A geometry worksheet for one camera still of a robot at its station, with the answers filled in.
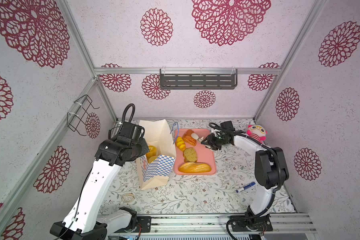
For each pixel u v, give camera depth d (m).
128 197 0.83
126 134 0.50
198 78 0.95
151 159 0.86
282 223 0.76
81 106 0.78
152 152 0.94
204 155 0.99
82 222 0.36
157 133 0.93
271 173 0.51
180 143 1.02
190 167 0.89
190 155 0.97
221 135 0.86
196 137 0.99
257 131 1.03
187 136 1.04
